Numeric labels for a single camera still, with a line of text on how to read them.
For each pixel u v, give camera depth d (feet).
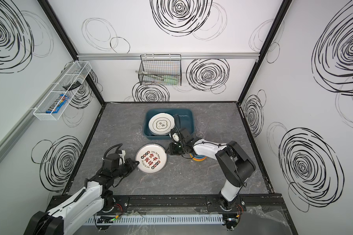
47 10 2.36
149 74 2.78
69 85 2.49
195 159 2.78
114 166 2.23
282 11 2.41
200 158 2.71
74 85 2.61
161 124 3.43
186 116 3.56
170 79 2.84
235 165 1.52
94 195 1.84
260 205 2.39
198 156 2.65
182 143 2.36
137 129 3.25
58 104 2.24
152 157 2.92
